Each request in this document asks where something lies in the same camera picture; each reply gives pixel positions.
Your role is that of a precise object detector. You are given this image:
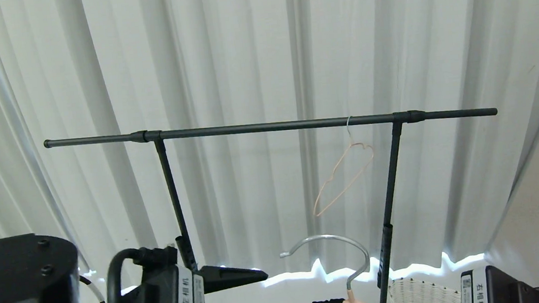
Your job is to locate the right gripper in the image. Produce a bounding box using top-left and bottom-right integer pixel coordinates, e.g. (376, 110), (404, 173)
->
(457, 270), (477, 303)

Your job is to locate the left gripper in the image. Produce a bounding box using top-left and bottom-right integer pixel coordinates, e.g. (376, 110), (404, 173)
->
(188, 267), (211, 303)

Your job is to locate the pink clothes hanger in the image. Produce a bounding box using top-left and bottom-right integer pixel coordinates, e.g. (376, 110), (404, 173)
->
(278, 227), (404, 303)
(304, 114), (381, 219)

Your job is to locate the white laundry basket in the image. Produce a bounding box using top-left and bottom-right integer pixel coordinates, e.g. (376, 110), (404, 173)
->
(388, 272), (464, 303)

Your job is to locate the black clothes rack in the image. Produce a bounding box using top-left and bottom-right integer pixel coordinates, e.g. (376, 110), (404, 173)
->
(43, 96), (516, 303)

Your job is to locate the black cable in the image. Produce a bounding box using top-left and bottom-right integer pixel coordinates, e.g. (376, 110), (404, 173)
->
(100, 243), (184, 303)

